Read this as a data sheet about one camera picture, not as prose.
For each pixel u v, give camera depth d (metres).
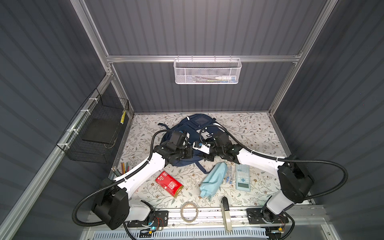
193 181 0.86
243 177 0.85
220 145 0.68
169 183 0.84
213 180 0.81
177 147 0.63
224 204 0.74
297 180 0.47
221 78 0.91
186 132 0.77
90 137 0.68
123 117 0.84
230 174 0.87
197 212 0.75
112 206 0.40
